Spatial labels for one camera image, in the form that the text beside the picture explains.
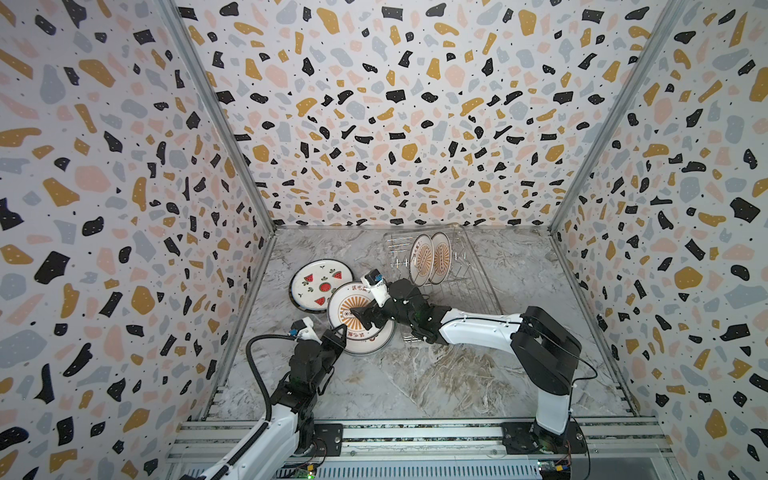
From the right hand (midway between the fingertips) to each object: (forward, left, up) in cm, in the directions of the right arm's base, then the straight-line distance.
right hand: (356, 296), depth 81 cm
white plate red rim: (+20, -19, -9) cm, 29 cm away
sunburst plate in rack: (+20, -26, -8) cm, 34 cm away
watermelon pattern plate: (+15, +19, -16) cm, 29 cm away
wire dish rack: (+14, -35, -17) cm, 41 cm away
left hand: (-5, +2, -5) cm, 8 cm away
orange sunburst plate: (-8, -1, -11) cm, 14 cm away
